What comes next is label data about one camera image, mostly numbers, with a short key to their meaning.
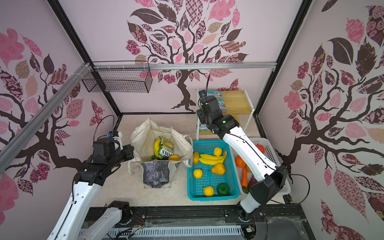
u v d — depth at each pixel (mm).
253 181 809
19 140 525
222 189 775
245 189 791
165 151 876
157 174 741
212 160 920
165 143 923
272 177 407
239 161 852
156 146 900
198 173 833
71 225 392
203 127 876
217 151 912
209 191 772
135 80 794
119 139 643
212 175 876
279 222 726
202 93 602
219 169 846
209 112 520
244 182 806
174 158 858
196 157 883
